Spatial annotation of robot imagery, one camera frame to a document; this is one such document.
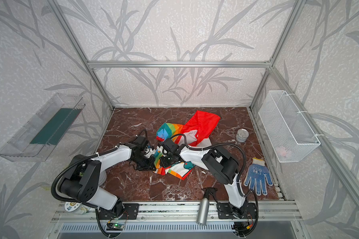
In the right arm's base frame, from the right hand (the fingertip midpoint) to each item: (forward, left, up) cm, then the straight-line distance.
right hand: (161, 159), depth 90 cm
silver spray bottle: (-30, -23, +2) cm, 38 cm away
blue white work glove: (-9, -57, -3) cm, 57 cm away
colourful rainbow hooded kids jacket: (+22, -21, -1) cm, 31 cm away
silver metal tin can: (+15, -52, +3) cm, 54 cm away
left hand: (-4, +2, +1) cm, 4 cm away
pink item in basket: (-4, -63, +19) cm, 66 cm away
